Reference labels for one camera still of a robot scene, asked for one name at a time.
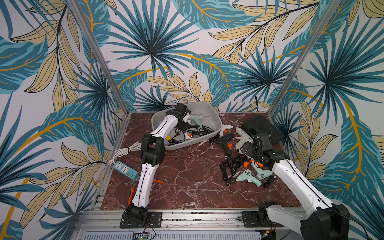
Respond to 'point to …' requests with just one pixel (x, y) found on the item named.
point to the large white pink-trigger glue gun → (242, 138)
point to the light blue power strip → (125, 170)
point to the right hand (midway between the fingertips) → (251, 150)
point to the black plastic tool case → (263, 124)
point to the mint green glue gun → (197, 118)
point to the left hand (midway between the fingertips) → (183, 128)
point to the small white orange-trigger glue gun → (225, 128)
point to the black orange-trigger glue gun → (224, 140)
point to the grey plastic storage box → (205, 122)
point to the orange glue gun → (246, 164)
